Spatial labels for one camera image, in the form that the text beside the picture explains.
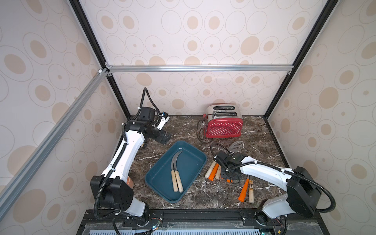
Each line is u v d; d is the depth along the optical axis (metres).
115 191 0.40
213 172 0.88
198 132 1.05
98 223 0.72
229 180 0.86
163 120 0.72
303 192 0.43
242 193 0.81
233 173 0.62
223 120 0.94
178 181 0.84
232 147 0.94
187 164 0.93
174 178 0.85
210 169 0.89
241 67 1.60
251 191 0.81
